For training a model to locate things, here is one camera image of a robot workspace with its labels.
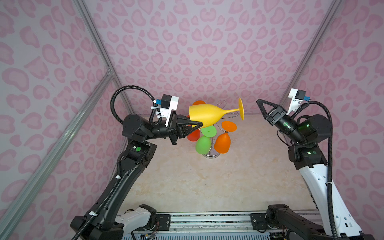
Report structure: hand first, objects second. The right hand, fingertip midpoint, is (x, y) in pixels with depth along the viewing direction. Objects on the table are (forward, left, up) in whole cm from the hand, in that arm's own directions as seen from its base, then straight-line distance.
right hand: (259, 102), depth 55 cm
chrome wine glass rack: (+6, +12, -51) cm, 53 cm away
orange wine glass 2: (0, +11, -26) cm, 28 cm away
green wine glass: (-1, +20, -27) cm, 34 cm away
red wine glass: (+6, +25, -29) cm, 38 cm away
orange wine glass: (+21, +23, -18) cm, 36 cm away
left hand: (-13, +21, +2) cm, 25 cm away
